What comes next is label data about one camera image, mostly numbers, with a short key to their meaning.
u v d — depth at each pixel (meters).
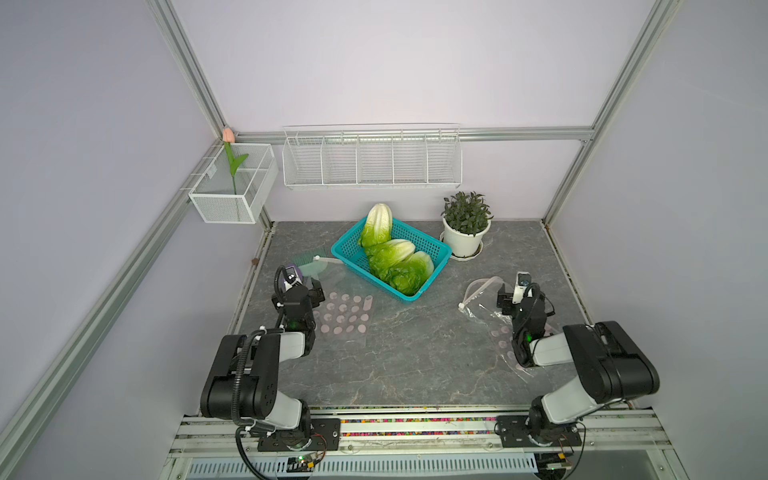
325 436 0.73
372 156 0.99
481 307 0.93
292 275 0.79
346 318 0.93
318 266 1.08
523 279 0.79
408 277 0.92
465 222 0.99
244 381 0.41
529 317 0.69
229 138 0.90
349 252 1.06
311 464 0.70
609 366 0.46
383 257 0.98
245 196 0.76
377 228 1.02
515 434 0.74
